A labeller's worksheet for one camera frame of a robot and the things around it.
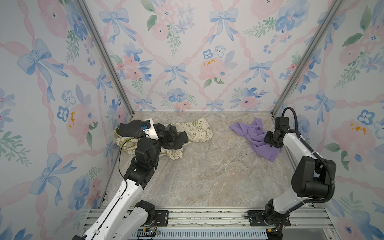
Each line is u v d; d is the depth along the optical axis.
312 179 0.46
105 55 0.86
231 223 0.73
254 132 1.01
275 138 0.72
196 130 1.04
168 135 0.63
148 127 0.57
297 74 0.95
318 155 0.48
